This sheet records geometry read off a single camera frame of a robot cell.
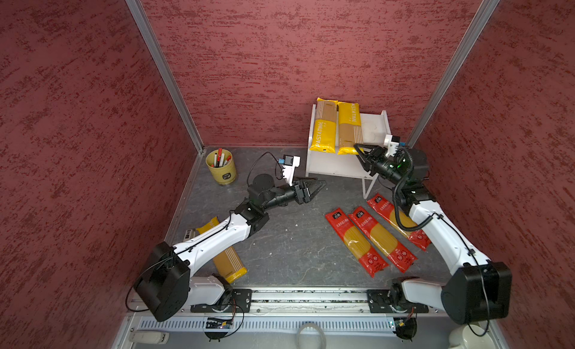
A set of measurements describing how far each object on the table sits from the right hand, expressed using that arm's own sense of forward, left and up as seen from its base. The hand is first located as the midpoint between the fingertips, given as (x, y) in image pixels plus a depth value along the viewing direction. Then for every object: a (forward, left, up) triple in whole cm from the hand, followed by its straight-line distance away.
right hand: (350, 150), depth 72 cm
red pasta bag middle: (-25, -21, -33) cm, 47 cm away
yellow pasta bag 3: (-25, +44, -33) cm, 60 cm away
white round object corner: (-49, -27, -26) cm, 62 cm away
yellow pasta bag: (+12, +7, +1) cm, 14 cm away
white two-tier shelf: (+7, +3, -15) cm, 17 cm away
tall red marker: (+20, +53, -21) cm, 60 cm away
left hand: (-11, +10, -4) cm, 16 cm away
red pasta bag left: (-25, -9, -32) cm, 42 cm away
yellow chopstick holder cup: (+17, +52, -24) cm, 60 cm away
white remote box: (-46, +63, -29) cm, 84 cm away
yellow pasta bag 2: (+11, -2, -1) cm, 11 cm away
